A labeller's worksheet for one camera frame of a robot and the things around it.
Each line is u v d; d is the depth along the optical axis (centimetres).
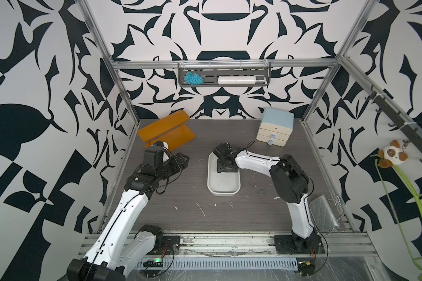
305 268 71
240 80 89
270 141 105
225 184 91
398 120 59
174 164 66
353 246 76
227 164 70
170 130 97
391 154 60
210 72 93
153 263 73
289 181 53
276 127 99
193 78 91
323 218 76
